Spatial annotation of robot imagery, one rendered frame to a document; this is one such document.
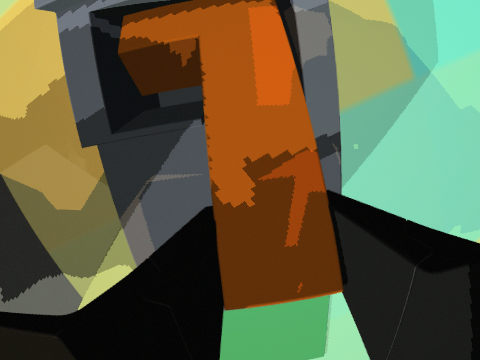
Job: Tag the orange l-shaped part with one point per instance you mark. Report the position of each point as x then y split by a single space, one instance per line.
274 232

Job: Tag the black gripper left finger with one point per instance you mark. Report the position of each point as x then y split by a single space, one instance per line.
168 308

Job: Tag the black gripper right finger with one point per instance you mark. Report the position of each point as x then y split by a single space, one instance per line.
413 292

